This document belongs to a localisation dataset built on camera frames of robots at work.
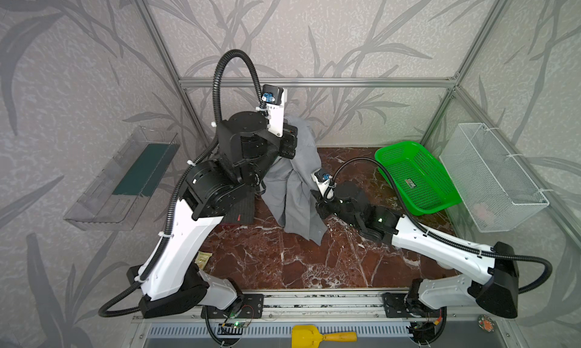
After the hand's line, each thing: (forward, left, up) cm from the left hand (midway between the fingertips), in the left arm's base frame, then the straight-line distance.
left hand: (293, 111), depth 51 cm
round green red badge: (-36, -61, -53) cm, 88 cm away
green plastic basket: (+19, -59, -55) cm, 83 cm away
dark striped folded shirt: (0, +23, -51) cm, 56 cm away
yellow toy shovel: (-40, -4, -52) cm, 66 cm away
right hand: (0, -6, -28) cm, 28 cm away
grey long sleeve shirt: (-5, +3, -27) cm, 28 cm away
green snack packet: (-17, +35, -55) cm, 67 cm away
